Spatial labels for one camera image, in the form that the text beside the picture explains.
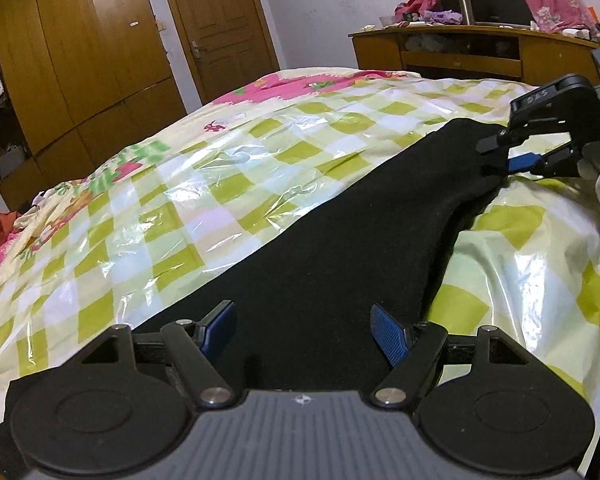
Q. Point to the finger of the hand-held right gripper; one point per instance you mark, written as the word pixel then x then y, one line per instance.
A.
pixel 520 140
pixel 522 162

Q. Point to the purple cloth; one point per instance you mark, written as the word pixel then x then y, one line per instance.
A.
pixel 442 17

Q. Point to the wooden wardrobe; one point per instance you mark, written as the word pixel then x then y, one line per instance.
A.
pixel 80 35

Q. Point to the wooden door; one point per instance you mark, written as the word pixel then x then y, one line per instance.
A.
pixel 220 20

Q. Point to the black pants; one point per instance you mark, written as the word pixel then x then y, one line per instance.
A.
pixel 330 240

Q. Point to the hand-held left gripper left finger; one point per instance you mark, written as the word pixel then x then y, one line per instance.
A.
pixel 219 327

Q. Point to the metal thermos bottle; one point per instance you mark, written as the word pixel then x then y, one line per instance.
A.
pixel 465 7

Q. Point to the wooden desk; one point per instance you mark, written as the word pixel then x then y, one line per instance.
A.
pixel 545 52

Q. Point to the printed checkered blanket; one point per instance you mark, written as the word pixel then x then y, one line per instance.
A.
pixel 180 200

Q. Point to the white cloth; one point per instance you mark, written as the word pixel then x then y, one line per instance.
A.
pixel 41 200

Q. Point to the grey bag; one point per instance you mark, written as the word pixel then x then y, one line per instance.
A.
pixel 10 161

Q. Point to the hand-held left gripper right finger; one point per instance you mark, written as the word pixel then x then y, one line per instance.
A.
pixel 390 337

